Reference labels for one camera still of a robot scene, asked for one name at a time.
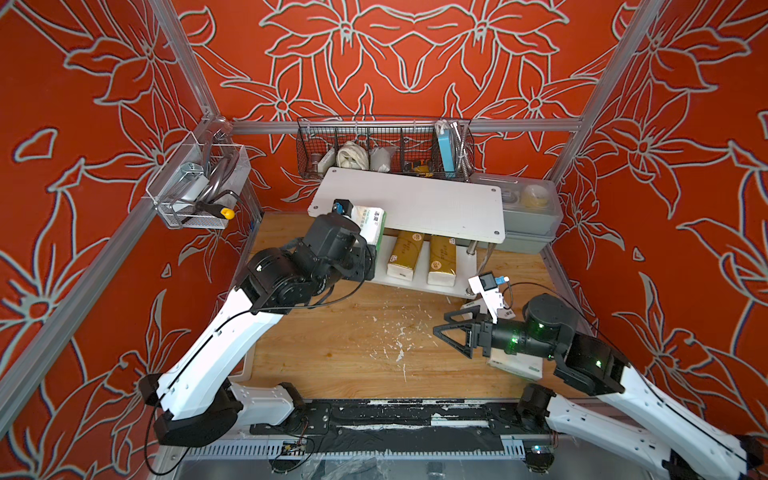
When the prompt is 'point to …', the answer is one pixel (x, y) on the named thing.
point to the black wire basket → (413, 146)
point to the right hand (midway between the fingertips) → (437, 330)
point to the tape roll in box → (535, 196)
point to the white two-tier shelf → (426, 229)
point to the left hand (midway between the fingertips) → (361, 248)
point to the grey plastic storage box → (532, 212)
